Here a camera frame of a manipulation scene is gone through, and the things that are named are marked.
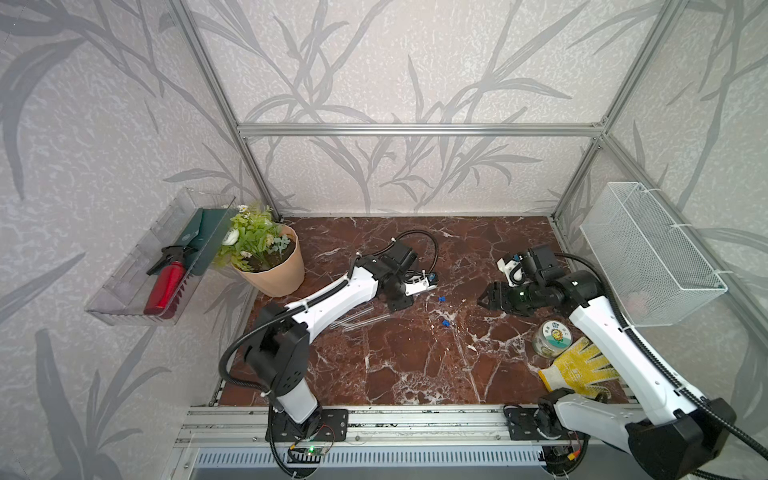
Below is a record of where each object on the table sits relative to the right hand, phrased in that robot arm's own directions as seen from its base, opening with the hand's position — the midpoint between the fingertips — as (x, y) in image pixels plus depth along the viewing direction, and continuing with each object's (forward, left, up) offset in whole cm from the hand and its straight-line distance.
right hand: (486, 300), depth 75 cm
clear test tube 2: (+5, +38, -19) cm, 42 cm away
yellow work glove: (-12, -26, -19) cm, 34 cm away
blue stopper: (+11, +9, -18) cm, 23 cm away
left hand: (+6, +20, -8) cm, 23 cm away
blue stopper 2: (+2, +8, -18) cm, 20 cm away
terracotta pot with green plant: (+17, +62, -1) cm, 64 cm away
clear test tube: (+3, +32, -18) cm, 37 cm away
